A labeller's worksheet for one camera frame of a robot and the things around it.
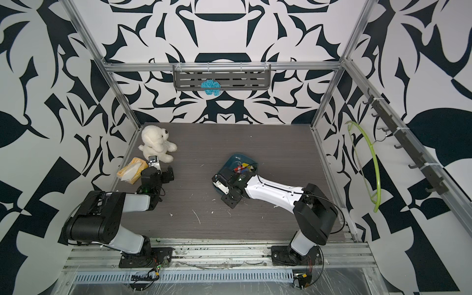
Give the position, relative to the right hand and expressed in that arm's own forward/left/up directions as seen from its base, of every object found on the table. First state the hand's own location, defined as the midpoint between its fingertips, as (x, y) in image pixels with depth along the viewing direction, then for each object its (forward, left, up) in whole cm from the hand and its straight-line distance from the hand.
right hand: (230, 194), depth 85 cm
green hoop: (+12, -54, +26) cm, 61 cm away
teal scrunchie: (+44, +9, +27) cm, 52 cm away
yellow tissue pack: (+13, +50, -1) cm, 52 cm away
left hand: (+15, +36, +2) cm, 39 cm away
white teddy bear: (+22, +36, +10) cm, 43 cm away
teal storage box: (+20, -5, -5) cm, 22 cm away
